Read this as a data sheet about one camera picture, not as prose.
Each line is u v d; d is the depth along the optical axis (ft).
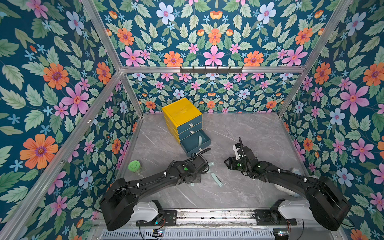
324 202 1.36
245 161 2.18
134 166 2.88
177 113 2.98
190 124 2.95
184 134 2.99
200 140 3.34
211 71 3.06
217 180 2.82
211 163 3.05
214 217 2.46
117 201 1.41
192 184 2.61
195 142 3.33
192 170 2.05
